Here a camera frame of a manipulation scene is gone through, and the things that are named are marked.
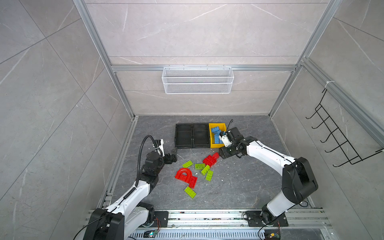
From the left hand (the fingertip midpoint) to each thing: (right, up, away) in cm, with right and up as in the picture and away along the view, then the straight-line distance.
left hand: (169, 145), depth 84 cm
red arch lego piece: (+9, -18, +4) cm, 20 cm away
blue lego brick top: (+30, +9, +20) cm, 37 cm away
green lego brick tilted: (+21, -15, +4) cm, 26 cm away
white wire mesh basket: (+17, +43, +16) cm, 49 cm away
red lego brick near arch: (+14, -22, 0) cm, 26 cm away
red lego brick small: (+29, -8, +11) cm, 32 cm away
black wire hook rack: (+78, -1, -26) cm, 83 cm away
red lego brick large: (+25, -11, +9) cm, 28 cm away
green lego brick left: (+10, -13, +8) cm, 18 cm away
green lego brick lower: (+24, -18, +4) cm, 30 cm away
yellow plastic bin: (+34, +10, +17) cm, 39 cm away
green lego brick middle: (+18, -14, +6) cm, 23 cm away
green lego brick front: (+12, -25, -4) cm, 28 cm away
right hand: (+33, -4, +6) cm, 34 cm away
